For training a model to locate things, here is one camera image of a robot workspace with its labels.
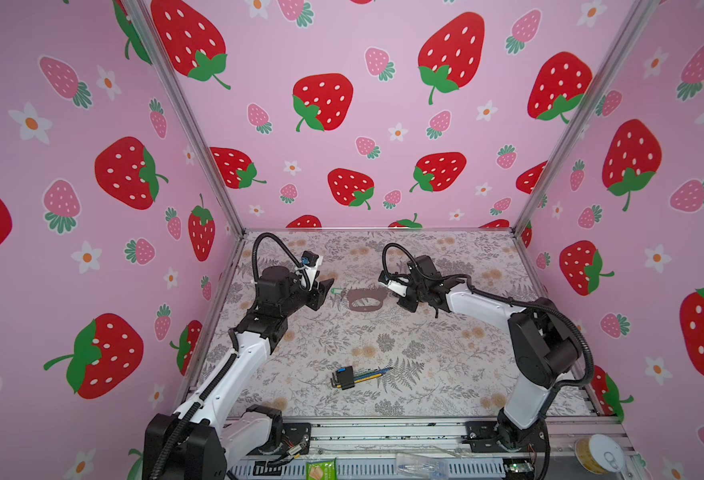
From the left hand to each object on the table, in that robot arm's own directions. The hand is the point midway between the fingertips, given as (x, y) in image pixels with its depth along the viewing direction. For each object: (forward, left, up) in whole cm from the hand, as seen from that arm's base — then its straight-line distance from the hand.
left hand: (324, 275), depth 80 cm
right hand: (+5, -21, -15) cm, 26 cm away
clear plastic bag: (-41, -26, -21) cm, 52 cm away
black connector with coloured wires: (-20, -6, -22) cm, 31 cm away
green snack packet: (-42, -1, -21) cm, 47 cm away
